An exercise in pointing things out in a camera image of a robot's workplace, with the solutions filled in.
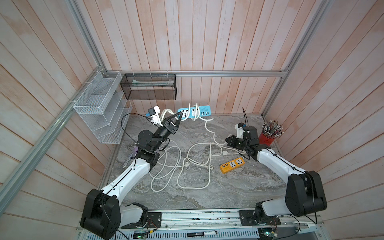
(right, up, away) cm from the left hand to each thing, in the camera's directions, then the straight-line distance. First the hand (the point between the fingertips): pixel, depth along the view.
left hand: (183, 115), depth 66 cm
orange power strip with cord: (+29, -28, +24) cm, 47 cm away
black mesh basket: (-25, +24, +38) cm, 52 cm away
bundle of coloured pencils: (+56, -6, +26) cm, 62 cm away
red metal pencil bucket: (+51, -13, +27) cm, 59 cm away
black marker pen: (+7, -56, +3) cm, 56 cm away
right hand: (+26, -12, +24) cm, 37 cm away
